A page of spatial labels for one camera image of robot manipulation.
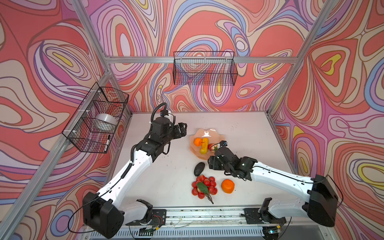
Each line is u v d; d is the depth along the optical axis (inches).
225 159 23.2
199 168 34.0
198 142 37.7
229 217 29.5
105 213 14.6
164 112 25.4
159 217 28.4
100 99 34.8
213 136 40.1
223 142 28.7
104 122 27.6
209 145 37.9
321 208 15.3
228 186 30.9
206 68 37.7
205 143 37.7
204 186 29.9
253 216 28.8
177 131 26.2
